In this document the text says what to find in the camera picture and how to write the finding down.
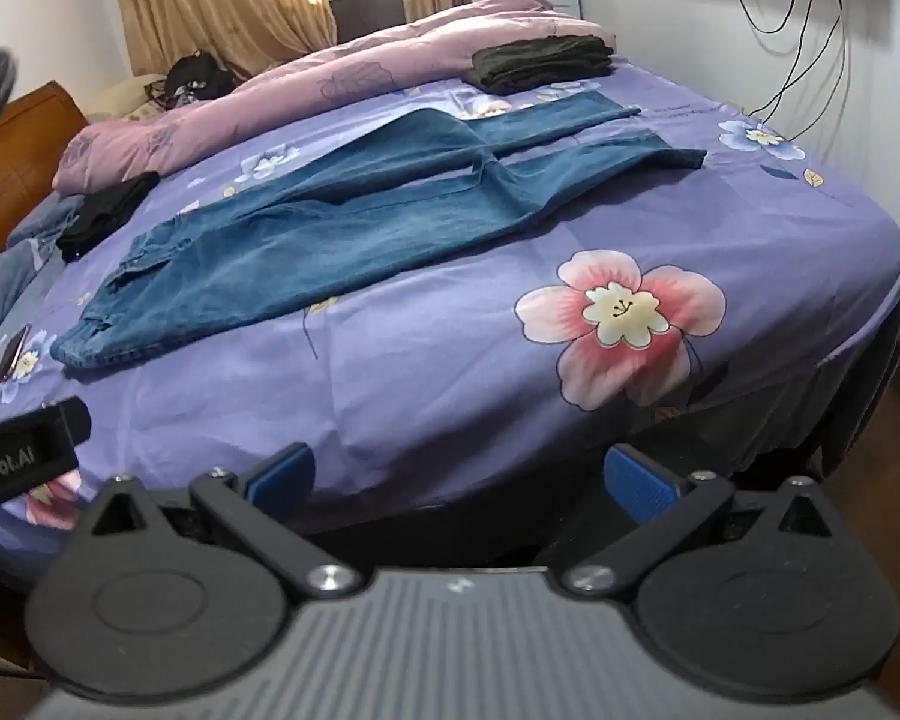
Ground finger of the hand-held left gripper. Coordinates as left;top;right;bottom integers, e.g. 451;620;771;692
37;397;92;482

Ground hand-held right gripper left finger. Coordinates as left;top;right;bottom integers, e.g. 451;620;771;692
82;444;361;601

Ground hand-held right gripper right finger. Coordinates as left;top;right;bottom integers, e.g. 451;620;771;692
562;444;845;601

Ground blue denim pants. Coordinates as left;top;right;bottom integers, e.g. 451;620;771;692
49;88;710;377

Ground folded dark pants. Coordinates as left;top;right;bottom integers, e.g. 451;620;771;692
461;34;617;97

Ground smartphone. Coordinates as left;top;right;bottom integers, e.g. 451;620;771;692
0;323;33;390

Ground light blue denim garment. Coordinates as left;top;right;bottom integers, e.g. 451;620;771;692
0;193;85;372

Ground purple floral bed sheet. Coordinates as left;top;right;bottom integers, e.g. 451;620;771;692
0;52;900;593

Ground black cloth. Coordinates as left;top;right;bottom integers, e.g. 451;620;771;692
55;170;161;265

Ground wooden headboard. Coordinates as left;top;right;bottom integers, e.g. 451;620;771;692
0;81;91;272

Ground cream pillow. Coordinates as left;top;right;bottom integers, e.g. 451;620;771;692
82;73;172;122

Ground black bag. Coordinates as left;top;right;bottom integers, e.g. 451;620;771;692
161;49;239;104

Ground pink quilt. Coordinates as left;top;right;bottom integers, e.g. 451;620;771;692
51;0;617;196

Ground wide beige curtain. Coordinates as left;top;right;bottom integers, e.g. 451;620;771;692
111;0;340;82

